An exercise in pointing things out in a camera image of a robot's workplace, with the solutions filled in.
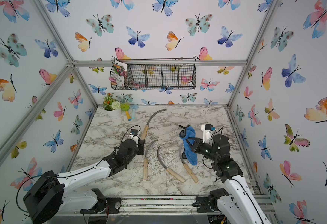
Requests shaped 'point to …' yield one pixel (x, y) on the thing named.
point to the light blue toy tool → (133, 106)
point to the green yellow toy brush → (125, 106)
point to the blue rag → (191, 156)
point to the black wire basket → (158, 73)
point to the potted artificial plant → (111, 107)
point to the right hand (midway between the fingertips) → (188, 138)
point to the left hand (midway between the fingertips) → (145, 140)
